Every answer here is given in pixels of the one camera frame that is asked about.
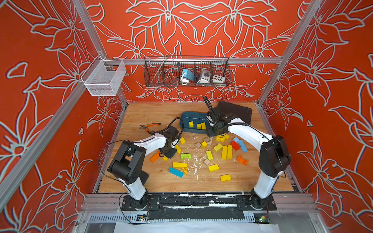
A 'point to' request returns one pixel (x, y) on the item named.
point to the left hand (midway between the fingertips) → (168, 152)
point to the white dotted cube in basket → (217, 78)
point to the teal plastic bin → (194, 123)
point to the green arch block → (189, 155)
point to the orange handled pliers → (146, 126)
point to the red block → (235, 145)
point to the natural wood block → (211, 141)
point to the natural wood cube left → (198, 144)
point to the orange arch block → (242, 160)
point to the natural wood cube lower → (207, 161)
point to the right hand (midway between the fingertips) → (207, 131)
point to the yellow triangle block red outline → (185, 169)
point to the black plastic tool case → (232, 110)
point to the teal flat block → (176, 172)
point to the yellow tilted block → (218, 147)
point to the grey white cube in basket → (205, 76)
